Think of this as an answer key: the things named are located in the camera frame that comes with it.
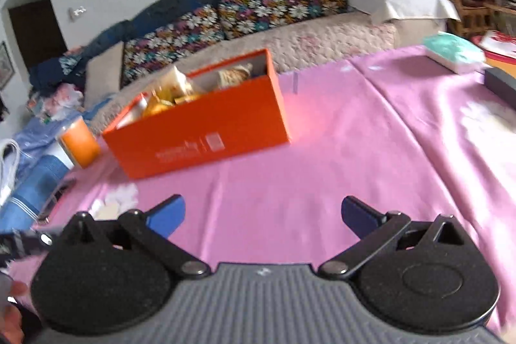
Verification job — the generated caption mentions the clear brown cake packet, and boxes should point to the clear brown cake packet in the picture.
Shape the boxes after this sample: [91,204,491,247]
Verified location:
[217,63,253,90]

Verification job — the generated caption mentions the orange cylindrical canister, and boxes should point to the orange cylindrical canister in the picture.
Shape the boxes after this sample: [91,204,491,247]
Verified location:
[57,116,102,169]

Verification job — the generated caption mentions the teal tissue pack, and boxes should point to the teal tissue pack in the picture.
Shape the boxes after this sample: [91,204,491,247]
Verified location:
[422,32,486,74]

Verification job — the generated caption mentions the long black box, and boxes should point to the long black box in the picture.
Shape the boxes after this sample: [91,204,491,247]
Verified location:
[484,67,516,109]

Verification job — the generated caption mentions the beige paper snack bag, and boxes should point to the beige paper snack bag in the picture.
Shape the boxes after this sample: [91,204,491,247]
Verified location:
[157,66,205,100]

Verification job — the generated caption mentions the right floral cushion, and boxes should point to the right floral cushion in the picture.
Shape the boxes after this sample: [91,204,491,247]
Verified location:
[218,0,347,39]

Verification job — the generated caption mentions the yellow snack packet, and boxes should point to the yellow snack packet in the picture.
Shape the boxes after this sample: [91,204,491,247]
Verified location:
[142,85,202,118]

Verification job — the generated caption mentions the floral cushion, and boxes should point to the floral cushion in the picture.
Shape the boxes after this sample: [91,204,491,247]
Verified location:
[218,0,347,39]
[121,4,224,87]

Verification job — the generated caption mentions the pink quilted sofa cover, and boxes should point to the pink quilted sofa cover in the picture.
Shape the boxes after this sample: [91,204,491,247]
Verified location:
[89,12,398,134]

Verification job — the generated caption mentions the person's left hand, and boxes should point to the person's left hand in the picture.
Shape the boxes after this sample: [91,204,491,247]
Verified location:
[1,281,27,344]

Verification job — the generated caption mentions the beige plain pillow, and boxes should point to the beige plain pillow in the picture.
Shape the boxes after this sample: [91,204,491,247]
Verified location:
[84,42,124,108]

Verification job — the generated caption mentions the red white gift box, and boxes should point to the red white gift box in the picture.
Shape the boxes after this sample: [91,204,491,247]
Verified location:
[471,31,516,77]

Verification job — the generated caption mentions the dark blue clothes pile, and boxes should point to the dark blue clothes pile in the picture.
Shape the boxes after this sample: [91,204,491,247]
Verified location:
[29,55,86,96]

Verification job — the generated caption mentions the left floral cushion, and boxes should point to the left floral cushion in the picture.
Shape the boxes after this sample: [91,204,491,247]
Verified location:
[121,4,224,87]

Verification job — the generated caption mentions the red yellow cracker packet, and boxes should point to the red yellow cracker packet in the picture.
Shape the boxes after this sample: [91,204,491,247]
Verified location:
[115,93,149,129]

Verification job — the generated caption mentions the orange shoe box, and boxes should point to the orange shoe box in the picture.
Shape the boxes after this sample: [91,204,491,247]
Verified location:
[102,49,290,179]

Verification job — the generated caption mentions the white box side table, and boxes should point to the white box side table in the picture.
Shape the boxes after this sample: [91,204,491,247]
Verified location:
[348,0,462,47]

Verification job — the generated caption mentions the blue striped bedding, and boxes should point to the blue striped bedding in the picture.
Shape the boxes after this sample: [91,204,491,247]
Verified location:
[1,99,108,233]

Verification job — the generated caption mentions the pink tablecloth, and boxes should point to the pink tablecloth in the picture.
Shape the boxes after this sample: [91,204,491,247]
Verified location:
[50,47,515,330]

